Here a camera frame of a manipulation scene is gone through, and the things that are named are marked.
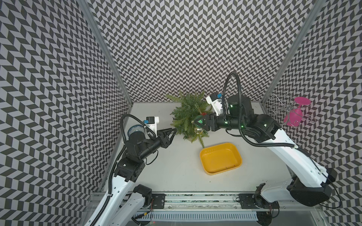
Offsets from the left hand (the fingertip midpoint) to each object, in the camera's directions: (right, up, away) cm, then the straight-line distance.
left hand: (174, 131), depth 65 cm
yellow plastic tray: (+27, -19, +21) cm, 39 cm away
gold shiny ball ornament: (+12, -1, +10) cm, 16 cm away
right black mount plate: (+37, -38, +7) cm, 53 cm away
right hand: (+12, +4, -5) cm, 13 cm away
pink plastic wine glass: (+64, +7, +10) cm, 65 cm away
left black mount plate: (-9, -37, +7) cm, 39 cm away
